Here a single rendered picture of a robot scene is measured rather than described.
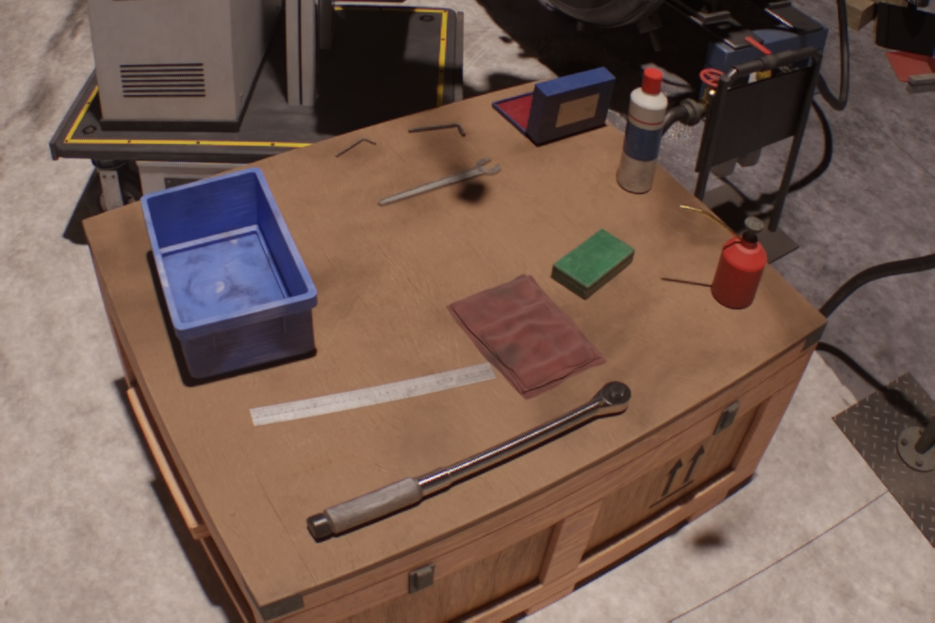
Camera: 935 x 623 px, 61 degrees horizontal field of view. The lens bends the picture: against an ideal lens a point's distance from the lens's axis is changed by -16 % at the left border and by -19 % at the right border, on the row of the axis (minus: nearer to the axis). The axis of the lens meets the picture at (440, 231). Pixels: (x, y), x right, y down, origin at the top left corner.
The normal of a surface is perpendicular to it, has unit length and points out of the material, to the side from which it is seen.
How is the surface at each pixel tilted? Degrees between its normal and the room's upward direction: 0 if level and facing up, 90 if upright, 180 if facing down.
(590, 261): 0
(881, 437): 0
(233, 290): 0
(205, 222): 90
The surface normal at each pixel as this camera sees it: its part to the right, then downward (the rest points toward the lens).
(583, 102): 0.50, 0.65
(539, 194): 0.04, -0.77
